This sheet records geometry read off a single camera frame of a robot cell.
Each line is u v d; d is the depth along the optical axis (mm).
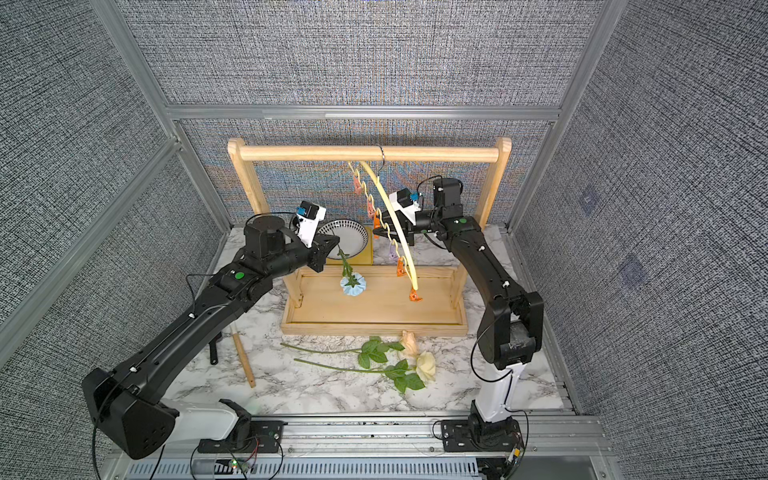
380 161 566
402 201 636
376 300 1025
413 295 666
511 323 485
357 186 752
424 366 814
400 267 694
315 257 631
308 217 597
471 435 727
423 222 697
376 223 728
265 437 733
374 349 859
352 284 855
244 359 858
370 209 749
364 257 1080
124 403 381
